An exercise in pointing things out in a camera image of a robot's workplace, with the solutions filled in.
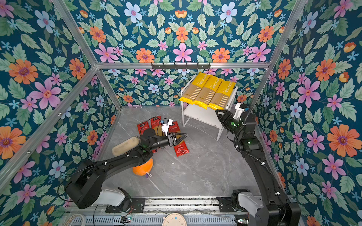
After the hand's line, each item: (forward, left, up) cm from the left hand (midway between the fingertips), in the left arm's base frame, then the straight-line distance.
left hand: (186, 134), depth 71 cm
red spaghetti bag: (+25, +33, -24) cm, 48 cm away
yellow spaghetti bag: (+27, -6, +7) cm, 29 cm away
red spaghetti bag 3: (+5, +5, -25) cm, 26 cm away
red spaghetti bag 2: (+26, +23, -25) cm, 42 cm away
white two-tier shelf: (+21, -11, -11) cm, 27 cm away
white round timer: (-34, +8, -24) cm, 42 cm away
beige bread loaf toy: (+8, +42, -24) cm, 49 cm away
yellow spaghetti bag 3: (+18, -20, +8) cm, 28 cm away
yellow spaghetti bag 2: (+23, -13, +7) cm, 28 cm away
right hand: (+8, -16, +7) cm, 20 cm away
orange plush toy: (-10, +26, -18) cm, 34 cm away
